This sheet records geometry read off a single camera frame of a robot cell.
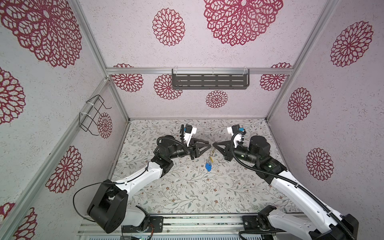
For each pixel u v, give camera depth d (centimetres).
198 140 69
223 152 64
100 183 44
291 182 47
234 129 60
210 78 97
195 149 64
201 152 66
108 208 41
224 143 64
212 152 69
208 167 74
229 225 75
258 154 54
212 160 96
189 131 63
